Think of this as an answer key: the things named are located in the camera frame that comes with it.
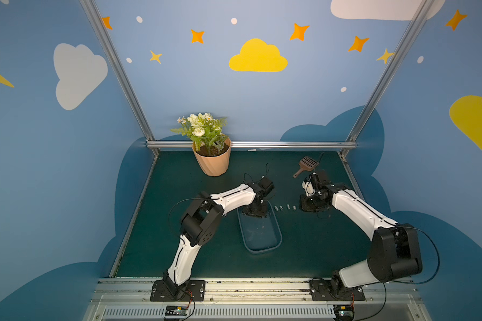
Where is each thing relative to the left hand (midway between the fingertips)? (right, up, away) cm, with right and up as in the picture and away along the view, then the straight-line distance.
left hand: (259, 212), depth 94 cm
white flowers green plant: (-25, +38, -5) cm, 46 cm away
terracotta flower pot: (-23, +23, +9) cm, 34 cm away
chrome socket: (+8, +1, +4) cm, 10 cm away
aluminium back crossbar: (0, +36, +28) cm, 46 cm away
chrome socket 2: (+15, +2, +5) cm, 15 cm away
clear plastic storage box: (0, -9, -3) cm, 10 cm away
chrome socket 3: (+17, +1, +3) cm, 18 cm away
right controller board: (+30, -33, -20) cm, 49 cm away
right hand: (+20, +5, -4) cm, 21 cm away
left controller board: (-32, -31, -22) cm, 50 cm away
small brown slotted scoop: (+29, +24, +21) cm, 43 cm away
